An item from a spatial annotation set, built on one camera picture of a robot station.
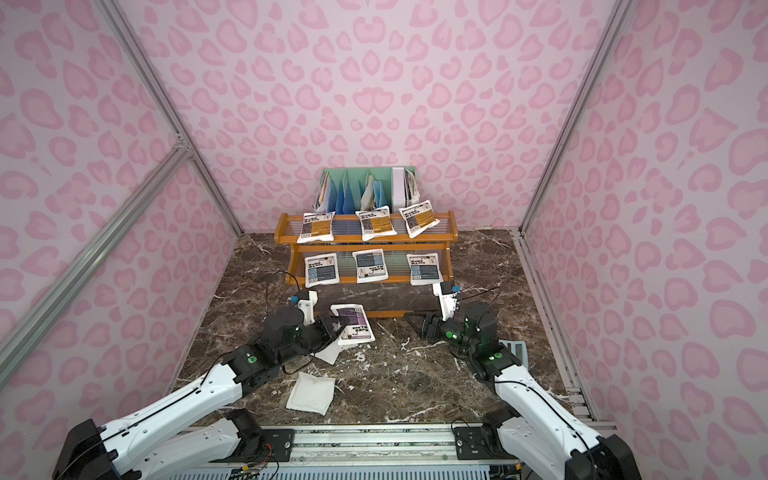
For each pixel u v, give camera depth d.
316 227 0.80
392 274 0.87
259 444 0.68
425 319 0.69
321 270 0.88
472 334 0.63
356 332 0.75
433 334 0.67
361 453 0.72
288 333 0.58
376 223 0.80
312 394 0.81
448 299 0.69
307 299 0.72
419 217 0.81
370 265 0.88
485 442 0.65
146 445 0.43
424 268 0.88
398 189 0.96
